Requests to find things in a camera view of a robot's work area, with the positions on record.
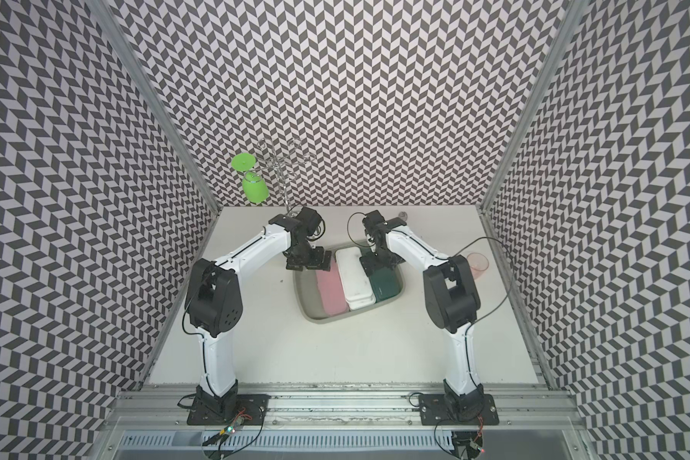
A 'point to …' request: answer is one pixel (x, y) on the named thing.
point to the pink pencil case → (332, 289)
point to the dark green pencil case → (385, 284)
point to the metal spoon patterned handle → (403, 216)
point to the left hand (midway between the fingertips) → (316, 270)
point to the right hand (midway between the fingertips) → (385, 268)
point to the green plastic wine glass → (255, 188)
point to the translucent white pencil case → (357, 287)
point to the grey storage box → (310, 303)
